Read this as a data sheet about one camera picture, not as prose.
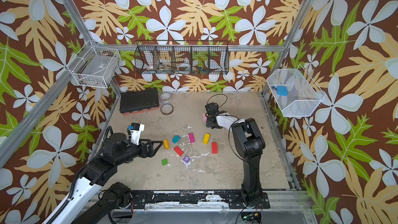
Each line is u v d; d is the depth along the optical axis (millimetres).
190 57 908
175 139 942
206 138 932
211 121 750
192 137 961
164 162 862
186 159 862
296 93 835
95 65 865
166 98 1179
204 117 1041
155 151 646
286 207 734
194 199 751
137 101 1078
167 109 1108
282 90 868
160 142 672
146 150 625
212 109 827
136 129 627
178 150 912
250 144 539
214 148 906
